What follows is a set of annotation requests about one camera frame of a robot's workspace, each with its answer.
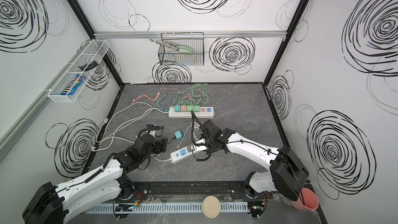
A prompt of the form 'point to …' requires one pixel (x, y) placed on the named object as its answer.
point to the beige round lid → (211, 206)
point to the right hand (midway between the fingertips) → (202, 139)
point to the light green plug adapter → (189, 108)
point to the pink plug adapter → (184, 108)
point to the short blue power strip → (182, 153)
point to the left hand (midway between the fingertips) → (162, 139)
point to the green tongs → (181, 49)
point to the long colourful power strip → (205, 112)
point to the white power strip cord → (107, 134)
